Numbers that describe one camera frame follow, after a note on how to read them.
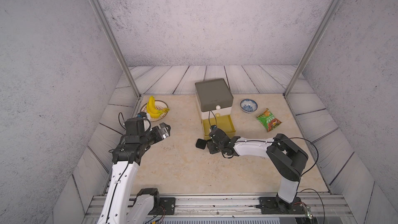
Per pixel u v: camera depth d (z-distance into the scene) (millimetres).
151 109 1046
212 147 844
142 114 650
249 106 1114
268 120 990
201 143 955
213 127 843
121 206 398
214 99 905
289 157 487
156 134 647
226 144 712
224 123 1018
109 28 852
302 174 513
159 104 1150
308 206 716
